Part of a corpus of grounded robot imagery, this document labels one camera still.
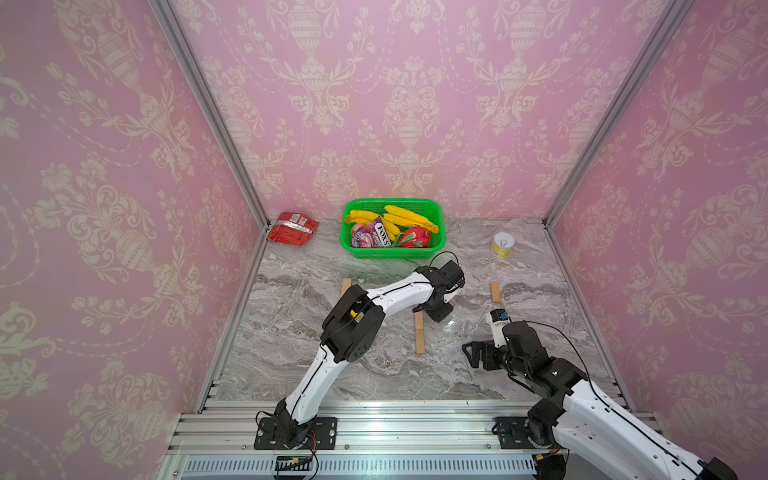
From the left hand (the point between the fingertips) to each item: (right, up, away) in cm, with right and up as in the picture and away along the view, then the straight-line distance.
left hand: (437, 313), depth 95 cm
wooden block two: (-6, -2, -2) cm, 7 cm away
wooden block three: (-6, -6, -6) cm, 11 cm away
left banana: (-27, +33, +17) cm, 46 cm away
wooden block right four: (+20, +6, +5) cm, 21 cm away
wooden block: (-31, +8, +8) cm, 33 cm away
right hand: (+8, -7, -14) cm, 17 cm away
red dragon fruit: (-6, +25, +11) cm, 28 cm away
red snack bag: (-53, +29, +21) cm, 64 cm away
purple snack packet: (-22, +25, +11) cm, 36 cm away
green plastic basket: (+1, +36, +21) cm, 42 cm away
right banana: (-13, +32, +15) cm, 38 cm away
